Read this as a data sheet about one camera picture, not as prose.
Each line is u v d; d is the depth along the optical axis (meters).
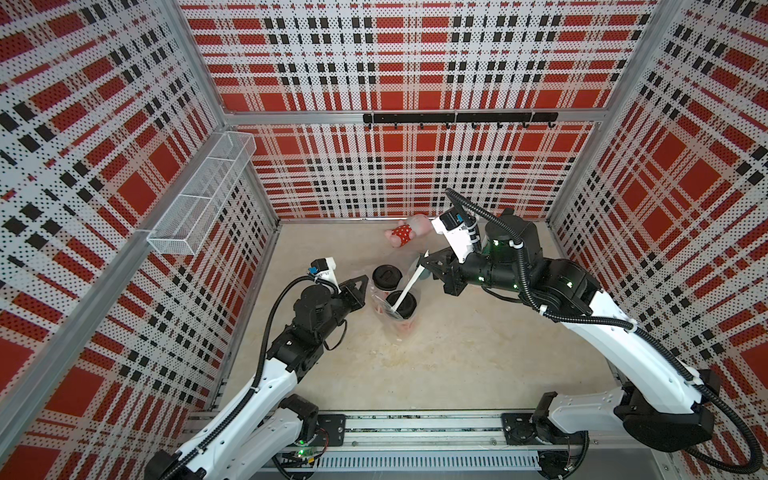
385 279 0.82
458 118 0.89
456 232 0.49
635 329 0.39
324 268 0.66
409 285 0.64
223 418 0.44
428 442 0.73
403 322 0.78
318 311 0.54
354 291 0.64
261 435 0.55
